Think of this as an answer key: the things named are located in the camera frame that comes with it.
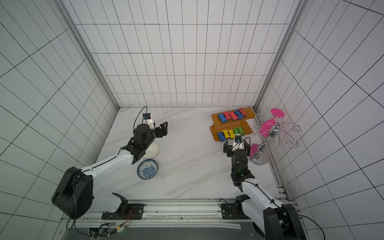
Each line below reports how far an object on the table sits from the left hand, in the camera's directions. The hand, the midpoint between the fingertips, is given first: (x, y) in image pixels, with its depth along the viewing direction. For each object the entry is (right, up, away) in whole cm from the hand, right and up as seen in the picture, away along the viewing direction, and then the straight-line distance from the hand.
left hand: (160, 125), depth 86 cm
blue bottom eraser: (+39, -8, +14) cm, 42 cm away
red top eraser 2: (+45, +6, +9) cm, 47 cm away
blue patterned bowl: (-8, -26, 0) cm, 27 cm away
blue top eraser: (+38, +4, +7) cm, 39 cm away
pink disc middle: (+57, -1, -10) cm, 58 cm away
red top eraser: (+42, +6, +9) cm, 43 cm away
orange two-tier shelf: (+41, 0, +7) cm, 42 cm away
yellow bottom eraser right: (+46, -7, +15) cm, 49 cm away
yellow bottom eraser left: (+42, -6, +15) cm, 45 cm away
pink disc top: (+65, +7, -7) cm, 66 cm away
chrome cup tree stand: (+60, -16, +2) cm, 62 cm away
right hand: (+42, -8, -1) cm, 42 cm away
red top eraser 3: (+52, +9, +11) cm, 54 cm away
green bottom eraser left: (+50, -5, +17) cm, 53 cm away
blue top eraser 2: (+49, +6, +9) cm, 50 cm away
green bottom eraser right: (+53, -5, +17) cm, 56 cm away
